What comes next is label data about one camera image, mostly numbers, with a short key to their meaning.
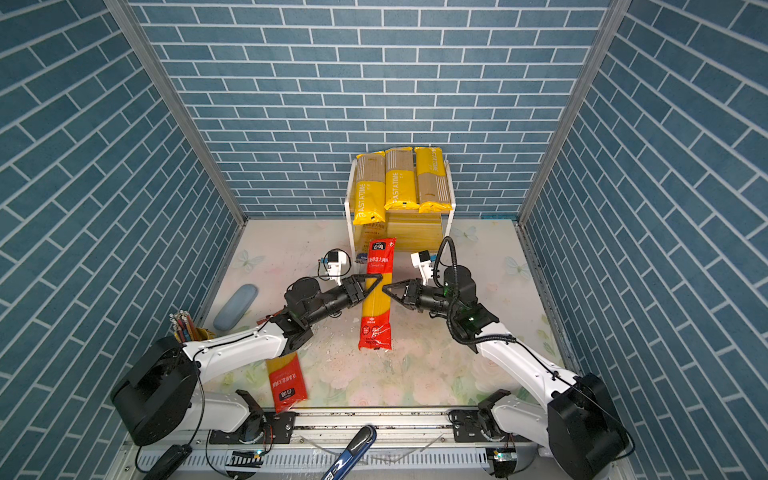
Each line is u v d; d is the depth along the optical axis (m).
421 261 0.71
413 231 0.98
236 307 0.94
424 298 0.67
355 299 0.68
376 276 0.74
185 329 0.75
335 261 0.72
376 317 0.69
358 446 0.67
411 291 0.66
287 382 0.79
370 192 0.79
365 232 0.94
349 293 0.68
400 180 0.82
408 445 0.72
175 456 0.67
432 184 0.83
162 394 0.42
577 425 0.40
